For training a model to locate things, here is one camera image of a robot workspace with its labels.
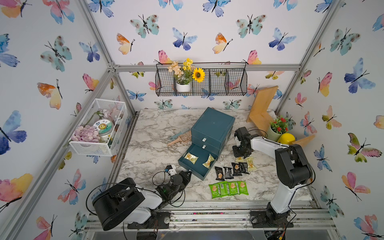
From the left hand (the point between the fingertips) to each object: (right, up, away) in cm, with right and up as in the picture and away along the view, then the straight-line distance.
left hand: (195, 172), depth 86 cm
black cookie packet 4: (+15, -2, +2) cm, 15 cm away
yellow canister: (+51, +19, -3) cm, 54 cm away
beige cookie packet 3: (+34, +4, +7) cm, 35 cm away
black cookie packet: (+29, +2, +4) cm, 29 cm away
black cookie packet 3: (+19, -1, +3) cm, 20 cm away
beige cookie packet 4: (+27, +5, +8) cm, 29 cm away
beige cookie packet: (-2, +7, +8) cm, 11 cm away
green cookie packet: (+11, -9, -3) cm, 15 cm away
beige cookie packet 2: (+7, +3, +5) cm, 10 cm away
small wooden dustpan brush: (-8, +18, +19) cm, 28 cm away
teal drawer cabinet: (+8, +22, -5) cm, 24 cm away
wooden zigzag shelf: (+46, +31, +21) cm, 59 cm away
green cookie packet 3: (+21, -8, -3) cm, 23 cm away
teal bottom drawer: (+2, 0, +6) cm, 6 cm away
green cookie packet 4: (+27, -8, -3) cm, 28 cm away
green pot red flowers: (+48, +26, +1) cm, 55 cm away
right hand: (+28, +10, +11) cm, 32 cm away
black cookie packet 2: (+25, +1, +3) cm, 25 cm away
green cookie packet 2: (+16, -7, -3) cm, 18 cm away
